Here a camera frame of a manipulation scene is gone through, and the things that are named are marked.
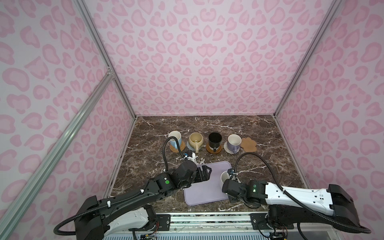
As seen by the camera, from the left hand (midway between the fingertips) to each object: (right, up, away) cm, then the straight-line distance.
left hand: (207, 170), depth 74 cm
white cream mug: (+10, -5, +6) cm, 12 cm away
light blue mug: (-20, +12, +20) cm, 31 cm away
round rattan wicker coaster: (-16, +7, +27) cm, 32 cm away
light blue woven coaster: (-10, +8, +24) cm, 28 cm away
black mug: (+6, +13, +20) cm, 24 cm away
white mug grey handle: (+19, +12, +26) cm, 35 cm away
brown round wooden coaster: (+4, +6, +24) cm, 25 cm away
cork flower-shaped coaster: (+30, +9, +29) cm, 43 cm away
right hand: (+12, -13, +3) cm, 18 cm away
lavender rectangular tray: (+1, -13, +6) cm, 15 cm away
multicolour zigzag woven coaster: (+14, +7, +27) cm, 31 cm away
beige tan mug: (-6, +13, +26) cm, 30 cm away
